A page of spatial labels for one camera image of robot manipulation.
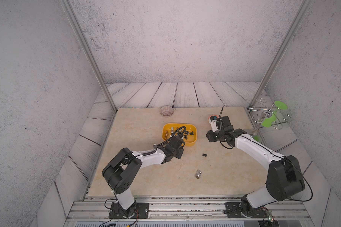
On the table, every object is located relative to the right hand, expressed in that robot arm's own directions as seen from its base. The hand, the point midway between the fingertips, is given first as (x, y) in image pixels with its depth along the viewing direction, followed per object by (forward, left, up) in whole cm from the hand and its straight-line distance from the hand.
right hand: (209, 134), depth 88 cm
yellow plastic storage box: (+8, +10, -14) cm, 19 cm away
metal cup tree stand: (+3, -34, +13) cm, 37 cm away
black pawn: (+10, +10, -13) cm, 19 cm away
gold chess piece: (+7, +28, -11) cm, 31 cm away
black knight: (-7, +1, -13) cm, 15 cm away
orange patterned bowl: (+2, 0, +13) cm, 13 cm away
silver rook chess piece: (-19, +7, -13) cm, 24 cm away
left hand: (-5, +17, -9) cm, 20 cm away
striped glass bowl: (+31, +29, -11) cm, 44 cm away
